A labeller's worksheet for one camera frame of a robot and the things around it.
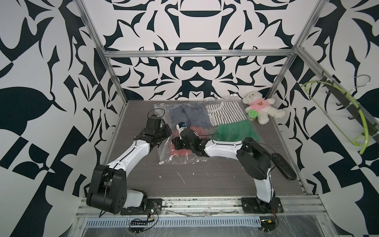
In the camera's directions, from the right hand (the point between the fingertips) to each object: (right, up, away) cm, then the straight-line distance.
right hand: (171, 139), depth 88 cm
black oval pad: (+64, -15, -3) cm, 66 cm away
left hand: (0, +7, 0) cm, 7 cm away
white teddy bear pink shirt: (+64, +21, +20) cm, 70 cm away
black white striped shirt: (+39, +17, +24) cm, 48 cm away
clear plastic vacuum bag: (-7, +18, +11) cm, 22 cm away
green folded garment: (+42, +3, +14) cm, 45 cm away
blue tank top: (+13, +15, +19) cm, 28 cm away
